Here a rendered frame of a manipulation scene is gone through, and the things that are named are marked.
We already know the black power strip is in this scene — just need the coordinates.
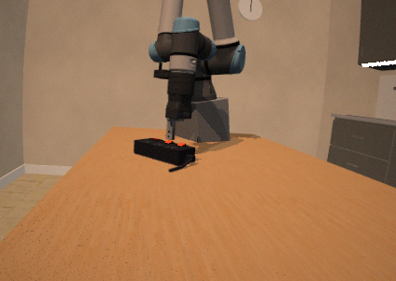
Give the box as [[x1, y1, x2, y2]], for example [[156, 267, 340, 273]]
[[134, 138, 195, 172]]

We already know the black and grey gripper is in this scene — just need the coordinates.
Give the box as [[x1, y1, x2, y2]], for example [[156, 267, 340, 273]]
[[153, 55, 197, 140]]

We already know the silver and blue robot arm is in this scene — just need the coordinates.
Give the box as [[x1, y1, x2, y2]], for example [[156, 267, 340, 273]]
[[148, 0, 246, 102]]

